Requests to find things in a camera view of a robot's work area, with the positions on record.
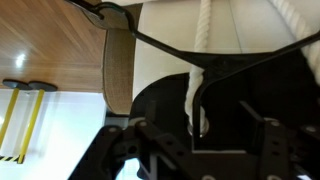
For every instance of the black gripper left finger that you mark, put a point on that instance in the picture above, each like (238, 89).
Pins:
(123, 150)

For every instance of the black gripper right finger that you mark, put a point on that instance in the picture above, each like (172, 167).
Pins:
(283, 153)

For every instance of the black coat hanger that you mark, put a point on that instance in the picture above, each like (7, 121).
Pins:
(220, 63)

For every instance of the white laundry basket black rim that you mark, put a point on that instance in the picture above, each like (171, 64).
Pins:
(160, 26)

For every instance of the brown fabric sofa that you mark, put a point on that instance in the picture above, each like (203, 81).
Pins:
(118, 66)

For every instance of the yellow pole with black foot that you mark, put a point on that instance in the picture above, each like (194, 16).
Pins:
(33, 116)
(11, 106)

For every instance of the yellow black hazard tape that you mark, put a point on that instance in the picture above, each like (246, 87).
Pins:
(9, 158)

